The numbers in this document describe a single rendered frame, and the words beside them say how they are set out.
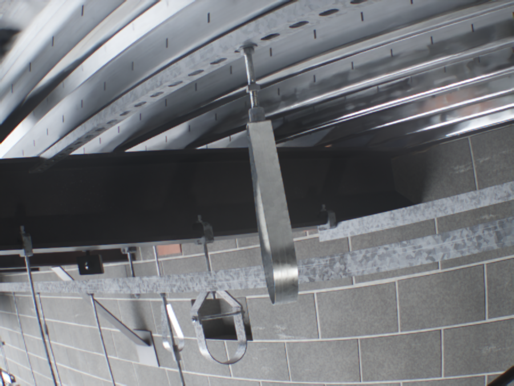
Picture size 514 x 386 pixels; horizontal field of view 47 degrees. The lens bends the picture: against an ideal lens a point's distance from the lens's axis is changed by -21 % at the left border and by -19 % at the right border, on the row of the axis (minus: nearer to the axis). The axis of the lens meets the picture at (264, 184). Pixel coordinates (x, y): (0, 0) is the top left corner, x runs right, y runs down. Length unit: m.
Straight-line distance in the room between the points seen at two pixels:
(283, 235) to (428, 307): 1.51
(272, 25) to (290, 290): 0.29
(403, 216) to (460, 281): 0.49
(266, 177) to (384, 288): 1.60
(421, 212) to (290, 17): 1.01
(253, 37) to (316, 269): 0.50
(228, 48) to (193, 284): 0.73
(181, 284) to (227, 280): 0.17
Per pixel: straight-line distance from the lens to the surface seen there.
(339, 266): 1.15
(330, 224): 1.88
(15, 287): 2.88
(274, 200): 0.78
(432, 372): 2.27
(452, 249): 0.99
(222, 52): 0.86
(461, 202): 1.62
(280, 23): 0.78
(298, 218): 1.96
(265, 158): 0.79
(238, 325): 1.69
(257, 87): 0.83
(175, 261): 3.28
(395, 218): 1.76
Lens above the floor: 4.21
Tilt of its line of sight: 6 degrees up
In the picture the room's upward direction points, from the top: 8 degrees counter-clockwise
